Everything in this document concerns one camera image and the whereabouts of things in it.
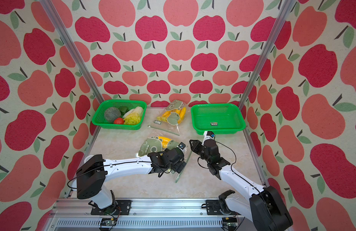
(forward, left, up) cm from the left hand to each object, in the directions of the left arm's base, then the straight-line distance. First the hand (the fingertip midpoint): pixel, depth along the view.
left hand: (179, 162), depth 82 cm
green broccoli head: (+36, +50, +3) cm, 62 cm away
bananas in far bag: (+37, +11, -1) cm, 39 cm away
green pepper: (+46, +45, -3) cm, 65 cm away
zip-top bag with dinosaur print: (+12, +14, +1) cm, 18 cm away
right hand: (+9, -7, +6) cm, 13 cm away
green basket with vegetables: (+36, +61, -3) cm, 71 cm away
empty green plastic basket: (+41, -34, -7) cm, 54 cm away
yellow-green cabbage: (+34, +33, +3) cm, 47 cm away
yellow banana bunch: (+14, +9, +2) cm, 16 cm away
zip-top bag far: (+33, +5, +2) cm, 33 cm away
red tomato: (+33, +45, -2) cm, 56 cm away
